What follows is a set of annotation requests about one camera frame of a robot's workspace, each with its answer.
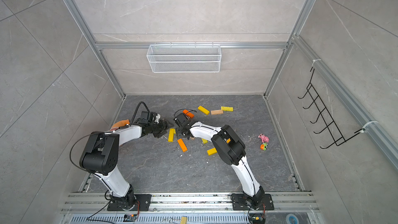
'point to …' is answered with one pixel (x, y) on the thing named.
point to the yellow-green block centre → (204, 141)
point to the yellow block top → (205, 111)
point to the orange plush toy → (120, 123)
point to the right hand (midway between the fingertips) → (183, 132)
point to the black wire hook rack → (338, 138)
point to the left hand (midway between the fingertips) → (173, 125)
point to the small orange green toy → (264, 146)
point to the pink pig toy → (265, 139)
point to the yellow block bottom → (212, 151)
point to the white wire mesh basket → (184, 58)
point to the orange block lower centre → (182, 145)
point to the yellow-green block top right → (227, 108)
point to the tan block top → (216, 112)
